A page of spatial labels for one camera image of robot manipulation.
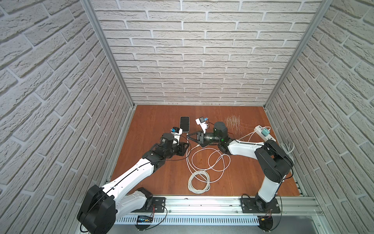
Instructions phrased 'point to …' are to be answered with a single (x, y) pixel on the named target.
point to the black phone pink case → (184, 124)
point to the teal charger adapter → (265, 132)
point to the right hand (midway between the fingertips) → (183, 141)
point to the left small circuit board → (143, 219)
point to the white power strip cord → (287, 149)
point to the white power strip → (258, 129)
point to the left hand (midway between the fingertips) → (187, 140)
